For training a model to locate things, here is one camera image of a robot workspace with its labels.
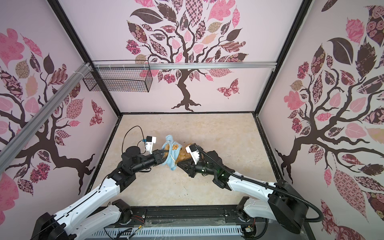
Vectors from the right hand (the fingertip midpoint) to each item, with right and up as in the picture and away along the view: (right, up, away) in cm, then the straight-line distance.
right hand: (178, 162), depth 71 cm
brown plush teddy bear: (+2, +4, +2) cm, 5 cm away
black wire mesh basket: (-57, +57, +51) cm, 95 cm away
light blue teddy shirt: (-2, +7, 0) cm, 7 cm away
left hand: (-3, +3, +1) cm, 5 cm away
